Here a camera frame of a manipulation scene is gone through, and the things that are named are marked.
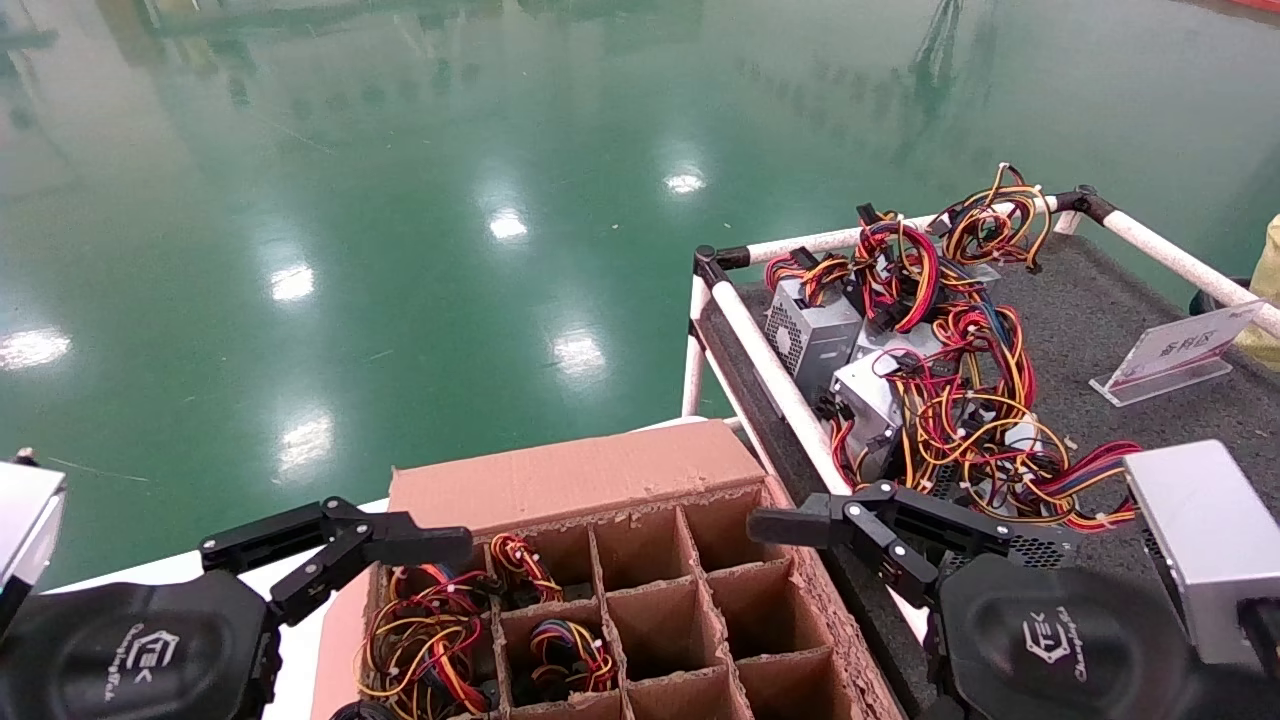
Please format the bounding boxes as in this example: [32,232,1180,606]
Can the power supply with large wire tangle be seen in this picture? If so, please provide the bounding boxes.
[358,560,496,720]

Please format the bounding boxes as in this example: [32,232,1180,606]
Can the power supply with blue-red wires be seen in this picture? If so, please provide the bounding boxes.
[528,618,618,696]

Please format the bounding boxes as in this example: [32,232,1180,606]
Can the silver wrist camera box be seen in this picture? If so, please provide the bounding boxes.
[1125,440,1280,669]
[0,460,67,603]

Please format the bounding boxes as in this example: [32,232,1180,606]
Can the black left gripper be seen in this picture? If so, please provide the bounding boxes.
[0,570,283,720]

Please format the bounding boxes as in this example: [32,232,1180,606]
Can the yellow and orange cable tangle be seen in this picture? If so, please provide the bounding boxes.
[935,163,1056,291]

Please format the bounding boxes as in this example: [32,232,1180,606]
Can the brown cardboard divider box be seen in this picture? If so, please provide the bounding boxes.
[310,418,906,720]

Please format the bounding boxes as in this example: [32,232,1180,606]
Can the person in yellow jacket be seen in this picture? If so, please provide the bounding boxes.
[1238,213,1280,373]

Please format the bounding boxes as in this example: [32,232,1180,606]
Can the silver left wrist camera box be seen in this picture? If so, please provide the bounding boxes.
[0,460,67,603]

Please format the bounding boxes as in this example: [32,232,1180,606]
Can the clear acrylic sign holder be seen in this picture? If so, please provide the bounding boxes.
[1090,300,1266,408]

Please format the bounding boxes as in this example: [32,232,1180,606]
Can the silver power supply tangled wires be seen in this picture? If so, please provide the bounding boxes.
[825,300,1071,516]

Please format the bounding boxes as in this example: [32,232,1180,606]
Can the power supply with red wire loop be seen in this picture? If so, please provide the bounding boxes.
[848,203,946,366]

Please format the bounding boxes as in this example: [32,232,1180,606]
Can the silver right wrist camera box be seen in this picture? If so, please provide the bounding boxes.
[1125,440,1280,669]

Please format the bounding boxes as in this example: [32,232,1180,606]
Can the dark power supply fan grille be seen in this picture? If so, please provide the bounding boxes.
[930,438,1141,573]

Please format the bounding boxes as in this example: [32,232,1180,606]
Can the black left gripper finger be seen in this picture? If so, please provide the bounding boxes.
[198,497,474,627]

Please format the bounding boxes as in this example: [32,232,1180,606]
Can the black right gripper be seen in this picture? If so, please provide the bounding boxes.
[747,479,1280,720]

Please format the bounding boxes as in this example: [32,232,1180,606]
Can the power supply with small wire coil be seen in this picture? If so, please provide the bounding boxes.
[487,533,564,608]

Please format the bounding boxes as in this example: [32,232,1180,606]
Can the grey power supply honeycomb vent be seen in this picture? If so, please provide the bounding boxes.
[763,248,866,406]

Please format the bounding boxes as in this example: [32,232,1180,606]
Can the white pipe cart frame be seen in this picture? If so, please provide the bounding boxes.
[683,185,1280,720]

